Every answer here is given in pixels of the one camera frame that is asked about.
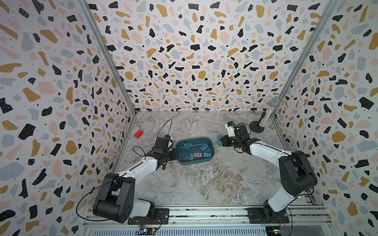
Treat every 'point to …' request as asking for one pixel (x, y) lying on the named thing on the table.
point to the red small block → (139, 134)
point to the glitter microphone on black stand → (258, 126)
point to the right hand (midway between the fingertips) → (221, 138)
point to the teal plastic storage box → (193, 149)
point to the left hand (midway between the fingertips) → (178, 152)
